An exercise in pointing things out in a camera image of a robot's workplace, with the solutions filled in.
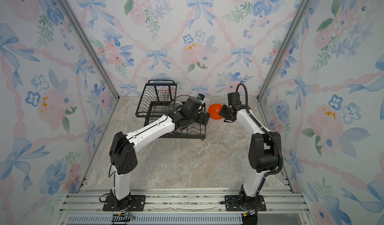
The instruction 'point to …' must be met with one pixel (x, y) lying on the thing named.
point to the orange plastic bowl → (214, 110)
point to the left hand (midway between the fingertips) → (204, 111)
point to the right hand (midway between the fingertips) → (222, 112)
